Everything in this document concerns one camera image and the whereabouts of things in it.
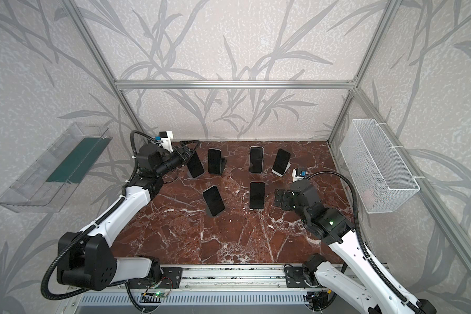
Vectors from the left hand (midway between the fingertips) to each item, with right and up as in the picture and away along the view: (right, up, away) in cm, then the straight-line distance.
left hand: (200, 140), depth 75 cm
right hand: (+33, -17, -3) cm, 37 cm away
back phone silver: (+23, -8, +37) cm, 44 cm away
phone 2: (+36, -8, +26) cm, 45 cm away
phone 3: (+4, -26, +10) cm, 28 cm away
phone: (+1, -8, +25) cm, 26 cm away
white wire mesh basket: (+62, -14, -14) cm, 65 cm away
